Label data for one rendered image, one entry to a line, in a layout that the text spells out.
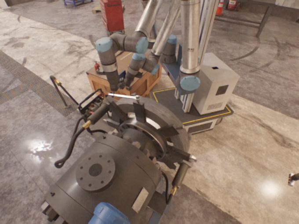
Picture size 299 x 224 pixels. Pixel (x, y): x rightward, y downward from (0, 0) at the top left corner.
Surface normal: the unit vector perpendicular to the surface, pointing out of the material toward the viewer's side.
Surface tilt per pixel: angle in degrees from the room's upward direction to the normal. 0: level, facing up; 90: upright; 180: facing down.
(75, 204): 3
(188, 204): 0
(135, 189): 48
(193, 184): 0
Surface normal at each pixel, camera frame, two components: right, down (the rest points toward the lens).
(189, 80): -0.13, 0.78
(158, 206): 0.00, -0.68
